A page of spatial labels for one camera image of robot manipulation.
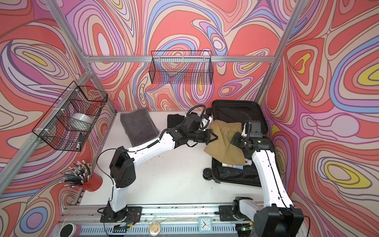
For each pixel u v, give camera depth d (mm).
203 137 697
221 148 760
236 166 867
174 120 1120
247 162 828
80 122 703
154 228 691
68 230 652
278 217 375
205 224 690
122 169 479
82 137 732
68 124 737
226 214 730
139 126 1048
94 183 802
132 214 731
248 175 840
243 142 539
